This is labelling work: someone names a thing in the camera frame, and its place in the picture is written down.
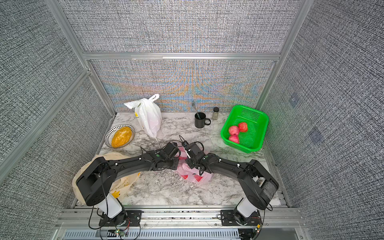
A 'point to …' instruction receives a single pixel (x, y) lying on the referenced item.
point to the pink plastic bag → (186, 172)
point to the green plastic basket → (256, 121)
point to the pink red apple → (233, 136)
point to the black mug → (200, 118)
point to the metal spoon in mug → (193, 104)
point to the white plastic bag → (149, 114)
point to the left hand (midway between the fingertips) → (178, 162)
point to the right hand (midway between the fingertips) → (190, 152)
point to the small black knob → (216, 109)
